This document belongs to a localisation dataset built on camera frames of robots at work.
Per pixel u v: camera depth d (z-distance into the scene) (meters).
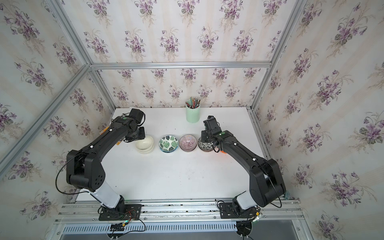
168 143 0.96
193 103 1.05
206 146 0.95
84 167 0.45
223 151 0.58
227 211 0.73
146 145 0.95
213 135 0.65
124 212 0.72
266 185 0.42
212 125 0.66
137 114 0.71
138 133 0.76
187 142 0.96
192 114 1.06
